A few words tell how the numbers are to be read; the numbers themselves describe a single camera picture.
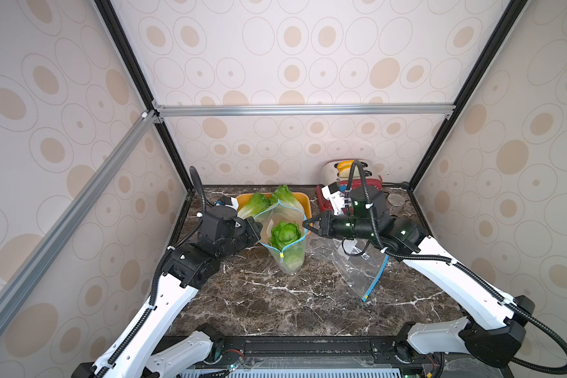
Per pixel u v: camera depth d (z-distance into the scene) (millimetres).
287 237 776
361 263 925
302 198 1054
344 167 996
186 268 435
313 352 746
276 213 1040
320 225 582
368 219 471
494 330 398
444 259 428
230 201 612
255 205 994
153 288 412
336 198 603
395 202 950
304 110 944
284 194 1018
